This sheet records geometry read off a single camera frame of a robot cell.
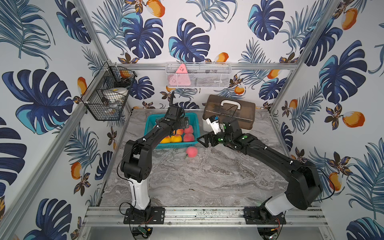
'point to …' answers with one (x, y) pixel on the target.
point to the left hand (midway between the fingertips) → (180, 119)
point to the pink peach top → (192, 151)
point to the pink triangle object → (181, 77)
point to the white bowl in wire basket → (115, 95)
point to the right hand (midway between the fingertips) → (203, 135)
